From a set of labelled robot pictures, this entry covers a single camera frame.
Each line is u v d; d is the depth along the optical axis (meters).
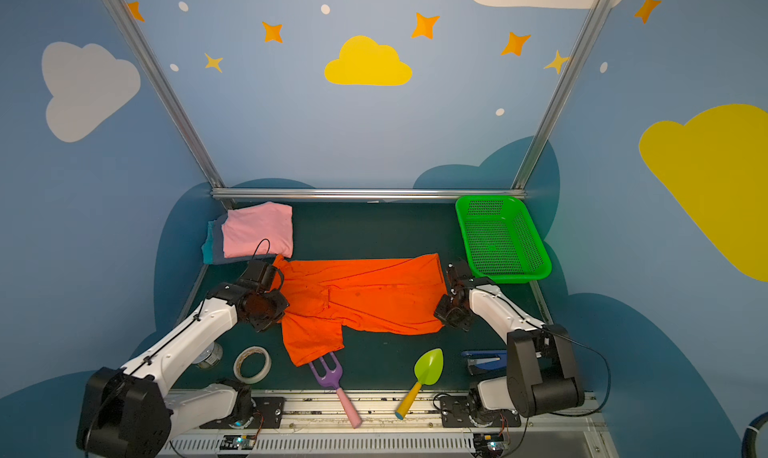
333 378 0.80
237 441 0.71
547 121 0.94
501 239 1.11
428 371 0.82
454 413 0.75
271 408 0.75
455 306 0.71
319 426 0.73
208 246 1.03
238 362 0.81
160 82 0.84
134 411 0.39
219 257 0.97
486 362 0.81
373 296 0.97
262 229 1.02
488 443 0.71
